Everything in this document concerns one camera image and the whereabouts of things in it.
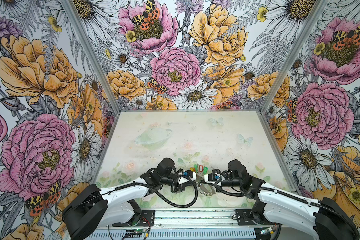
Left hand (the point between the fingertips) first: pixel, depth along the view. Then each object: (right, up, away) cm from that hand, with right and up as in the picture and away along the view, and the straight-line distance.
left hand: (193, 185), depth 77 cm
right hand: (+5, +1, -1) cm, 5 cm away
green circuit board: (-25, -19, -5) cm, 32 cm away
